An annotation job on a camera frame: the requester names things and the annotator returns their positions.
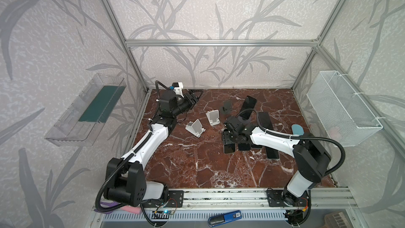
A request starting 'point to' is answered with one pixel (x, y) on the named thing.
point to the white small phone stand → (213, 117)
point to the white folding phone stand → (195, 127)
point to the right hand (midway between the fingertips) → (225, 137)
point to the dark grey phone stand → (227, 107)
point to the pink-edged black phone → (264, 120)
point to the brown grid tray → (336, 220)
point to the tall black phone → (249, 103)
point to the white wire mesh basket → (346, 119)
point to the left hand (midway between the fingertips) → (202, 95)
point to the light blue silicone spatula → (297, 130)
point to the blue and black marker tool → (217, 220)
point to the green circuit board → (167, 211)
